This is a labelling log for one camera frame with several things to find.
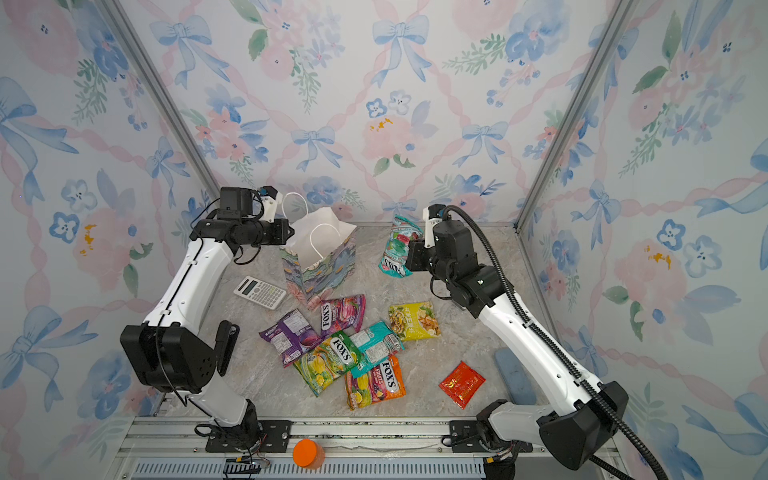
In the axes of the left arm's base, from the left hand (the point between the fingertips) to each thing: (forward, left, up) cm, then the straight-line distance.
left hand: (293, 227), depth 82 cm
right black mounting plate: (-45, -46, -26) cm, 69 cm away
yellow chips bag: (-15, -34, -26) cm, 45 cm away
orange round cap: (-50, -9, -18) cm, 54 cm away
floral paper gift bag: (-9, -8, -2) cm, 13 cm away
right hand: (-9, -31, +5) cm, 33 cm away
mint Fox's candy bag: (-10, -28, 0) cm, 29 cm away
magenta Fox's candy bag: (-14, -12, -23) cm, 29 cm away
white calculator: (-4, +17, -27) cm, 32 cm away
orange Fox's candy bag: (-34, -24, -25) cm, 48 cm away
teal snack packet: (-23, -23, -24) cm, 40 cm away
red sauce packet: (-34, -46, -26) cm, 63 cm away
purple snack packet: (-21, +2, -25) cm, 32 cm away
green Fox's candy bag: (-27, -11, -24) cm, 38 cm away
